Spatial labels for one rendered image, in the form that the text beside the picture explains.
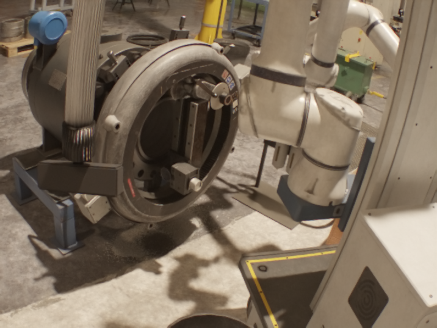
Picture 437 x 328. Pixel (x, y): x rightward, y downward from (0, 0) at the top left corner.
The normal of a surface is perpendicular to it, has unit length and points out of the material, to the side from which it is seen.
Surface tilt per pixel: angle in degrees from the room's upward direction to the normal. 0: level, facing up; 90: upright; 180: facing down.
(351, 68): 90
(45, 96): 82
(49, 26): 90
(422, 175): 90
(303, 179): 68
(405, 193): 90
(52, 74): 62
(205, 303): 0
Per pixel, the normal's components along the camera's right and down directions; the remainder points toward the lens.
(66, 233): 0.76, 0.39
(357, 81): -0.58, 0.29
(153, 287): 0.15, -0.88
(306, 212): 0.22, 0.48
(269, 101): -0.21, 0.25
